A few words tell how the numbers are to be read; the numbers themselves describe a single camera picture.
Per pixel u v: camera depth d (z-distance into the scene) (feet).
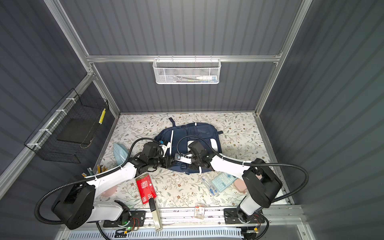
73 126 2.42
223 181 2.77
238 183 2.72
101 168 2.47
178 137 3.28
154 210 2.37
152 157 2.29
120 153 2.99
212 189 2.67
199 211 2.42
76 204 1.37
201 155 2.19
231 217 2.41
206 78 2.92
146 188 2.76
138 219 2.37
